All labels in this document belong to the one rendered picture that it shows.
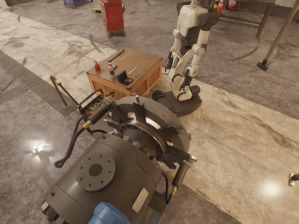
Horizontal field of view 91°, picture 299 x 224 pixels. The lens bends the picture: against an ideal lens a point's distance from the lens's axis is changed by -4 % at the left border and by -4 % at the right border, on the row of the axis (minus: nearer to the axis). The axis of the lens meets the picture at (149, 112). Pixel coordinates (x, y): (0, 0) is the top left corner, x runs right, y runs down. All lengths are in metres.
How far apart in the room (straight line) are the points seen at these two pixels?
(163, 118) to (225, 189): 1.19
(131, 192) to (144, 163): 0.18
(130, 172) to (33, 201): 1.38
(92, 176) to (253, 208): 1.62
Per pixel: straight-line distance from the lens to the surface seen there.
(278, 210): 2.18
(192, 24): 1.68
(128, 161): 0.96
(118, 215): 0.72
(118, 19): 4.93
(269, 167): 2.35
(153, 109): 1.06
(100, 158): 0.94
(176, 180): 1.35
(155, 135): 1.15
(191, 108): 2.26
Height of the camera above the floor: 1.73
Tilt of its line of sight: 47 degrees down
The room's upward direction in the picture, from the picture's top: straight up
